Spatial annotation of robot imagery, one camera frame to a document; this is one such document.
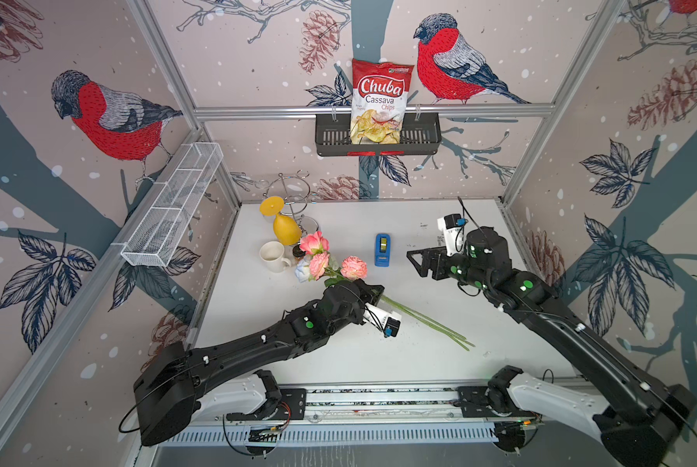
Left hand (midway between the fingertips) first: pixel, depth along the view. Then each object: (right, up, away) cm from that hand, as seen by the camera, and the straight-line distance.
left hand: (382, 275), depth 74 cm
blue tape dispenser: (+2, +4, +26) cm, 27 cm away
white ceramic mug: (-36, +3, +24) cm, 43 cm away
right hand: (+9, +7, -3) cm, 11 cm away
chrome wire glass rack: (-32, +27, +44) cm, 61 cm away
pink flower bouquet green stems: (-17, +3, -1) cm, 18 cm away
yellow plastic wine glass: (-29, +11, +18) cm, 36 cm away
